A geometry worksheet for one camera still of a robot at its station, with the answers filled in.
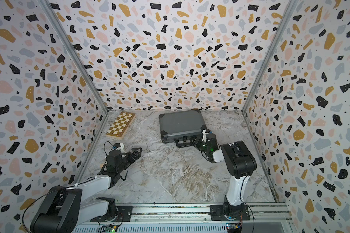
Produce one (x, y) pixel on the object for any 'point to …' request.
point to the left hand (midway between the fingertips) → (139, 151)
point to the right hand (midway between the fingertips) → (191, 140)
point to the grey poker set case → (180, 126)
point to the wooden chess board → (119, 128)
